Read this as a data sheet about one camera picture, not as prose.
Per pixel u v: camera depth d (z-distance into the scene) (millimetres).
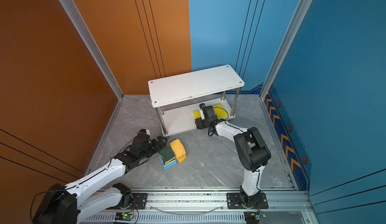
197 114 1014
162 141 781
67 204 396
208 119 742
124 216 707
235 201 728
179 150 846
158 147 740
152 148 736
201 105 852
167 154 816
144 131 783
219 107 849
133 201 726
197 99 745
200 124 870
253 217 705
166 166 822
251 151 492
